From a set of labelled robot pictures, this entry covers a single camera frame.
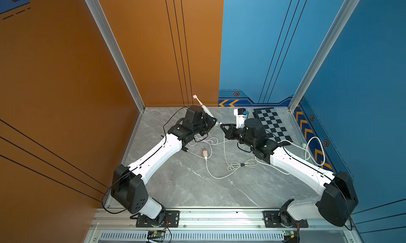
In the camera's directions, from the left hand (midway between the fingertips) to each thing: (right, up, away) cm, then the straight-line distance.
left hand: (218, 117), depth 78 cm
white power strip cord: (+54, -18, +21) cm, 60 cm away
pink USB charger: (-7, -20, +14) cm, 26 cm away
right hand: (+1, -4, -1) cm, 4 cm away
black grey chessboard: (+39, -4, +28) cm, 48 cm away
